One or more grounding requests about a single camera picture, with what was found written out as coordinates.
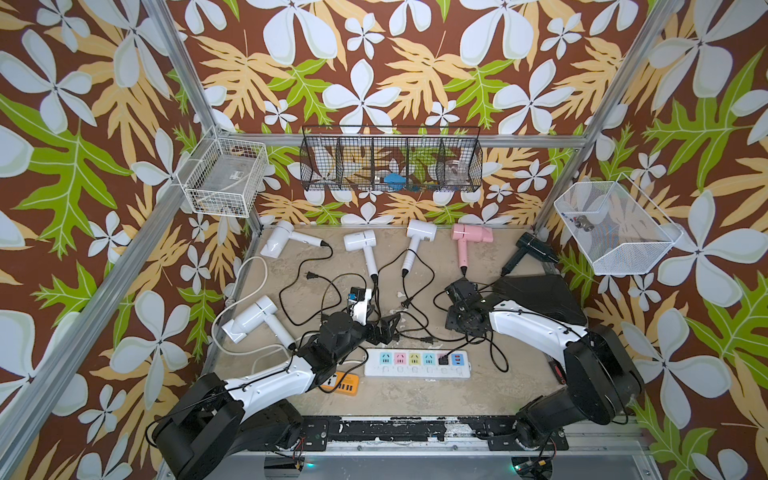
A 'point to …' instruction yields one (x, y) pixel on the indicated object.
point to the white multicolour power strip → (403, 363)
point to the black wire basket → (386, 158)
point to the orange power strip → (350, 384)
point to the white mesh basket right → (620, 230)
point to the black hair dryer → (529, 242)
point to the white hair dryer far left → (277, 235)
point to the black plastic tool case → (546, 294)
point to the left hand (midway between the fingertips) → (388, 308)
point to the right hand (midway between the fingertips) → (451, 323)
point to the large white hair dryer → (252, 317)
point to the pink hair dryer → (464, 233)
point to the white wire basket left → (223, 176)
